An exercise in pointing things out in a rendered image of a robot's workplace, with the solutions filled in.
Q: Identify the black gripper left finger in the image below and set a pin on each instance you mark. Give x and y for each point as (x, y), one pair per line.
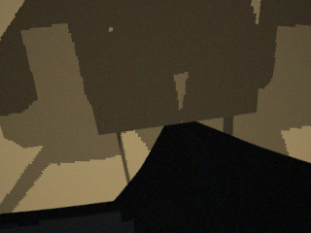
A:
(162, 198)

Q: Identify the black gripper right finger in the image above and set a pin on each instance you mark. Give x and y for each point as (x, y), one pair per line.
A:
(255, 190)

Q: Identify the tan puzzle board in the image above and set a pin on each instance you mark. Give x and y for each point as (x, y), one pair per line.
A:
(86, 86)

